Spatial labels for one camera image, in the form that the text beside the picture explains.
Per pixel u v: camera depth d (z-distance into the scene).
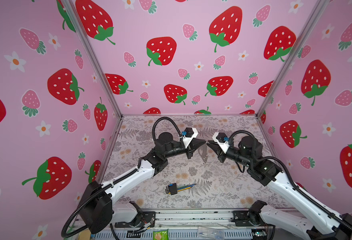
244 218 0.73
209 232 0.70
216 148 0.61
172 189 0.84
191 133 0.57
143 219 0.73
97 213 0.40
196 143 0.64
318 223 0.41
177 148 0.61
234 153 0.58
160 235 0.69
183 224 0.73
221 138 0.54
